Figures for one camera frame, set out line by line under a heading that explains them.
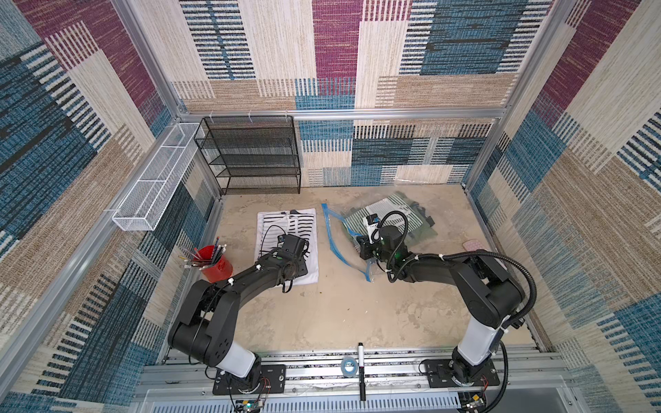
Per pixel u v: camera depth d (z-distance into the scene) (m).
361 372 0.74
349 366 0.77
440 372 0.74
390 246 0.74
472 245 1.00
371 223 0.83
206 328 0.44
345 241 1.02
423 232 1.03
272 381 0.73
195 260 0.86
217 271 0.87
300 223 1.06
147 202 0.72
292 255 0.72
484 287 0.50
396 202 1.12
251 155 1.10
